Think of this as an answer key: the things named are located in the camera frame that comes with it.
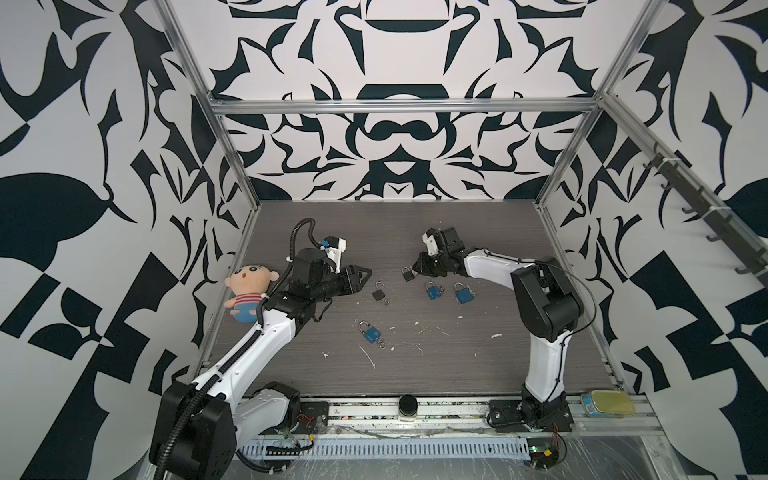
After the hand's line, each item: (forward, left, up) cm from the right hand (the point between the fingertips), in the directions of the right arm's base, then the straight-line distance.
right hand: (414, 264), depth 98 cm
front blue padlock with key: (-21, +14, -4) cm, 26 cm away
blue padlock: (-7, -5, -4) cm, 10 cm away
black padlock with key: (-1, +2, -4) cm, 5 cm away
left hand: (-11, +14, +16) cm, 24 cm away
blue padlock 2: (-9, -15, -5) cm, 18 cm away
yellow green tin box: (-40, -44, -1) cm, 59 cm away
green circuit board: (-50, -27, -7) cm, 57 cm away
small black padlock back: (-8, +11, -4) cm, 15 cm away
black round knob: (-41, +4, +5) cm, 42 cm away
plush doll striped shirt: (-9, +50, +5) cm, 51 cm away
